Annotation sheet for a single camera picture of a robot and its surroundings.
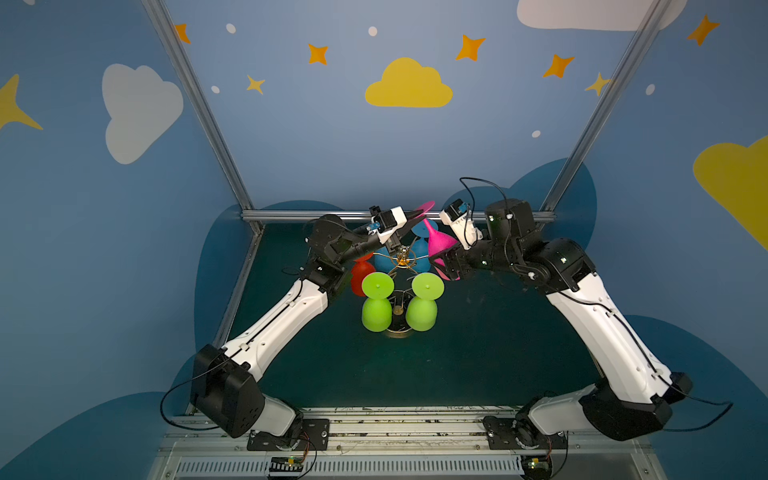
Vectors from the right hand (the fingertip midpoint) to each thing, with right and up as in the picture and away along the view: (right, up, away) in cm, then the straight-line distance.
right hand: (445, 246), depth 66 cm
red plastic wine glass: (-20, -5, +14) cm, 26 cm away
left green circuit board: (-38, -54, +8) cm, 67 cm away
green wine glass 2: (-4, -15, +7) cm, 18 cm away
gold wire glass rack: (-9, -6, +12) cm, 16 cm away
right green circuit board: (+24, -55, +8) cm, 61 cm away
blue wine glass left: (-14, -4, +21) cm, 26 cm away
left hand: (-7, +8, -5) cm, 12 cm away
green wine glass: (-16, -16, +7) cm, 24 cm away
